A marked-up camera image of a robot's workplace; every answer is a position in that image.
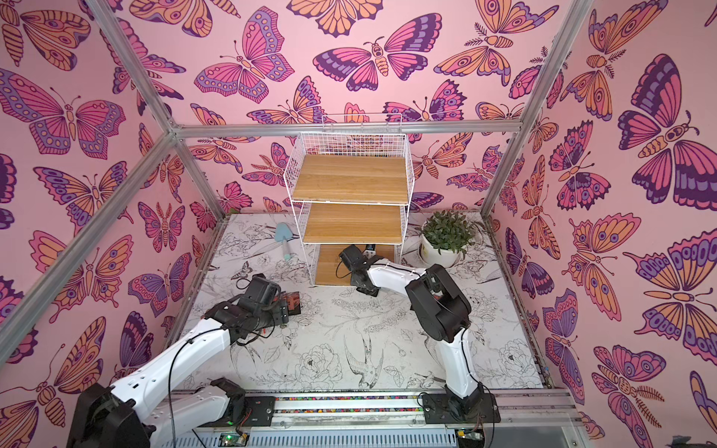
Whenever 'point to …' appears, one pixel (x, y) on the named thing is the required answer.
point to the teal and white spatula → (282, 231)
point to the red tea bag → (292, 299)
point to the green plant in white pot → (445, 237)
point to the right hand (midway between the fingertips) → (358, 281)
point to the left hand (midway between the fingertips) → (279, 309)
